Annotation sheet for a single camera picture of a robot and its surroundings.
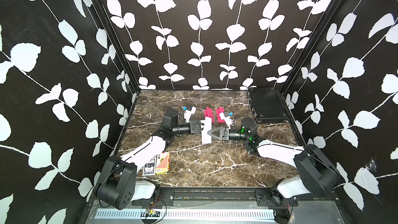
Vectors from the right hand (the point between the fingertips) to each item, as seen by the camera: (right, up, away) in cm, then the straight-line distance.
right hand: (209, 134), depth 73 cm
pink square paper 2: (+10, +10, +38) cm, 40 cm away
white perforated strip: (-10, -36, -3) cm, 38 cm away
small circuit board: (-26, -36, -2) cm, 45 cm away
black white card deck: (-32, -20, +9) cm, 39 cm away
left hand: (-1, +4, +3) cm, 5 cm away
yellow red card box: (-25, -18, +11) cm, 33 cm away
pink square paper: (+1, +9, +32) cm, 33 cm away
